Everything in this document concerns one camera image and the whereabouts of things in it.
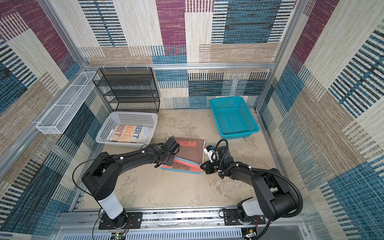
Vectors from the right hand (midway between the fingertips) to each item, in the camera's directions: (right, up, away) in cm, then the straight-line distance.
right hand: (202, 168), depth 88 cm
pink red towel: (-7, +6, +2) cm, 10 cm away
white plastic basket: (-43, +29, +21) cm, 56 cm away
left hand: (-21, +6, +4) cm, 22 cm away
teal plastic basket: (+26, +31, +30) cm, 51 cm away
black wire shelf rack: (-51, +51, +21) cm, 75 cm away
